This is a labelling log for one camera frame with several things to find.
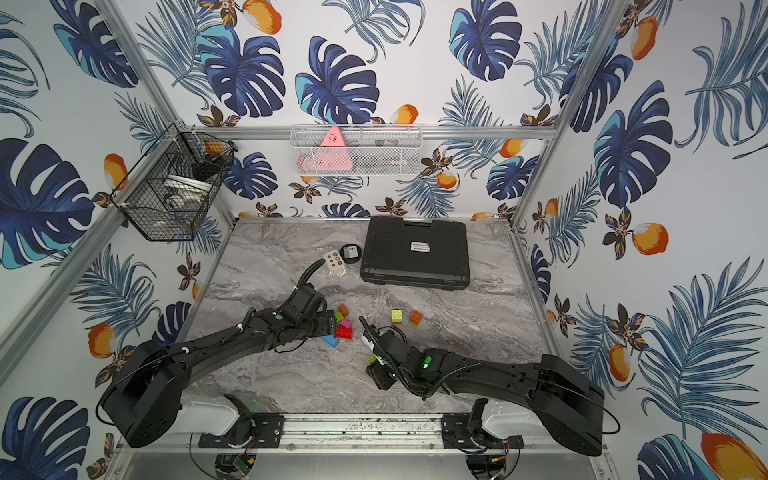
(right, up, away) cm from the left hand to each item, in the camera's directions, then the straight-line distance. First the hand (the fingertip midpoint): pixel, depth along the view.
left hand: (326, 320), depth 87 cm
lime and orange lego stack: (+4, +1, +5) cm, 7 cm away
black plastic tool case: (+28, +19, +16) cm, 38 cm away
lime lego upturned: (+14, -7, -14) cm, 21 cm away
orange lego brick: (+27, -1, +5) cm, 27 cm away
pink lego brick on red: (+5, -2, +4) cm, 7 cm away
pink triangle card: (+1, +49, +3) cm, 49 cm away
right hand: (+15, -10, -6) cm, 19 cm away
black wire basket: (-49, +37, +2) cm, 61 cm away
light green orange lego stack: (+21, 0, +4) cm, 21 cm away
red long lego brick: (+5, -5, +4) cm, 7 cm away
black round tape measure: (+4, +19, +22) cm, 30 cm away
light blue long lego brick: (+1, -6, 0) cm, 6 cm away
